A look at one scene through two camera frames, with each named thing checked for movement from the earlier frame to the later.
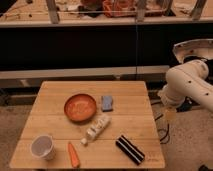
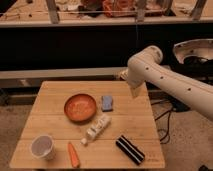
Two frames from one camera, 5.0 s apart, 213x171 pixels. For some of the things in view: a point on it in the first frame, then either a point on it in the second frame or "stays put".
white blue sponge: x=107 y=103 stays put
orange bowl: x=80 y=107 stays put
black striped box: x=127 y=147 stays put
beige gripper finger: x=171 y=113 -> x=124 y=74
